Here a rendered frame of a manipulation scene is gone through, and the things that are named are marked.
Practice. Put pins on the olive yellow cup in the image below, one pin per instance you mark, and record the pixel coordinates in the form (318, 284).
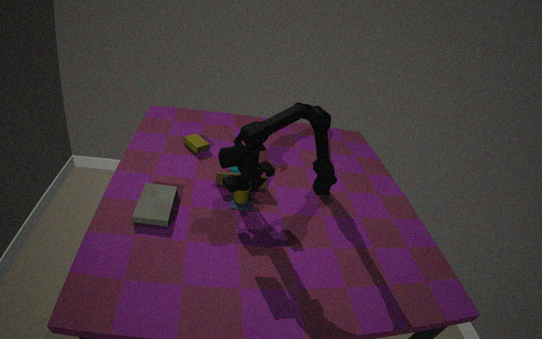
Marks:
(242, 196)

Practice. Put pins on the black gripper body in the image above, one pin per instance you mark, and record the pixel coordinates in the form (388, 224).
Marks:
(248, 173)

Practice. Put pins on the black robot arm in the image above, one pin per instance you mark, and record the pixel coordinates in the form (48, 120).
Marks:
(256, 133)

